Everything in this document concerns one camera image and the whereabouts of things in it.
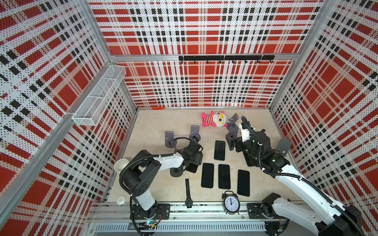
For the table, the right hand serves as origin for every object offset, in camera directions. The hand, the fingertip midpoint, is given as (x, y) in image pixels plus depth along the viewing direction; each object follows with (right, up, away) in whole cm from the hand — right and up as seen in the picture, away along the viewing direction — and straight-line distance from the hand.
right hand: (235, 136), depth 76 cm
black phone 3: (-4, -24, +8) cm, 26 cm away
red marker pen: (-55, +20, +51) cm, 77 cm away
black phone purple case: (-13, -25, +12) cm, 31 cm away
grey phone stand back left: (-39, -3, +19) cm, 43 cm away
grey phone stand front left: (-33, -23, +11) cm, 41 cm away
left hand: (-21, -16, +17) cm, 31 cm away
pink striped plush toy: (-5, +10, +28) cm, 30 cm away
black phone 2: (-4, -12, +24) cm, 27 cm away
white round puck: (-61, -34, +1) cm, 69 cm away
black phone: (-23, -20, +11) cm, 33 cm away
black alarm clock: (-2, -34, -2) cm, 34 cm away
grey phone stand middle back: (-22, -1, +22) cm, 31 cm away
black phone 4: (+7, -28, +8) cm, 30 cm away
